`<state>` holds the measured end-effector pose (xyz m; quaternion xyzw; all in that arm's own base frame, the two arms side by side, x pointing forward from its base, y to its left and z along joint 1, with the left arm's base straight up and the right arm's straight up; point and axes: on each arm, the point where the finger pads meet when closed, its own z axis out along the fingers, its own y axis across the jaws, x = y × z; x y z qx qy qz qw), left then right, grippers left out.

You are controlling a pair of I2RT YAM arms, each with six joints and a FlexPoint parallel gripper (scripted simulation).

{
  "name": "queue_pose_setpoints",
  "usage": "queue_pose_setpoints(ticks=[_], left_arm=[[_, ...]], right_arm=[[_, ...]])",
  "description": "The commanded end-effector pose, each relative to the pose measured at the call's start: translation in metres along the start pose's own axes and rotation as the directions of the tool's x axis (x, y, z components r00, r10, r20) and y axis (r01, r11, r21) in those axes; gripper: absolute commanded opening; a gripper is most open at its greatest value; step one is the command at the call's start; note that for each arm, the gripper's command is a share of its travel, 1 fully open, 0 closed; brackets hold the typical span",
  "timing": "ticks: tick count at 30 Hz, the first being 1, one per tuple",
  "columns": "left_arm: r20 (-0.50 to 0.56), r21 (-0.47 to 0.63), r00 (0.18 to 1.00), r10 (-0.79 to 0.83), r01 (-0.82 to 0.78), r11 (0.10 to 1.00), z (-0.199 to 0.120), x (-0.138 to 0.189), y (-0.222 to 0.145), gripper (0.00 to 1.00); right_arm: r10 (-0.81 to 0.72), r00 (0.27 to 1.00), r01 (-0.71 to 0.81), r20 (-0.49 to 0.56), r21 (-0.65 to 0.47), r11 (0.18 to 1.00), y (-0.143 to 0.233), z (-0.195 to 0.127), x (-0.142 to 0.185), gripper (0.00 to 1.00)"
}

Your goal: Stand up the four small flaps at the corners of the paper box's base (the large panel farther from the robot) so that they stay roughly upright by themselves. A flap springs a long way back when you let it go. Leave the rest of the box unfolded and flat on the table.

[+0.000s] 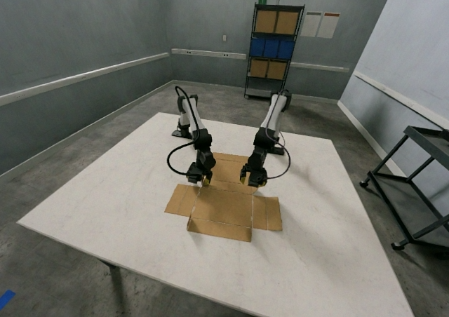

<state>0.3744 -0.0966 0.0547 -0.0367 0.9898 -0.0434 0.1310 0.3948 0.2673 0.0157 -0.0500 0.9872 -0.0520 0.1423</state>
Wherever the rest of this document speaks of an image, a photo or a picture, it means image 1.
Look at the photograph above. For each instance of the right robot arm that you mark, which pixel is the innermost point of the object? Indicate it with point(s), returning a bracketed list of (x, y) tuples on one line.
[(190, 117)]

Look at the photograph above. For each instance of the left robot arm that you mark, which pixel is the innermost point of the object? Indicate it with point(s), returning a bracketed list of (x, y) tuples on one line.
[(278, 105)]

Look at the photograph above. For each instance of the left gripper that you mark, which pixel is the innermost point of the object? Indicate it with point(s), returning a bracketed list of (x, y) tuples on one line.
[(247, 168)]

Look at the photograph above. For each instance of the brown flat cardboard box blank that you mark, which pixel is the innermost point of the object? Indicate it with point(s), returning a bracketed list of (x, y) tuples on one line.
[(226, 206)]

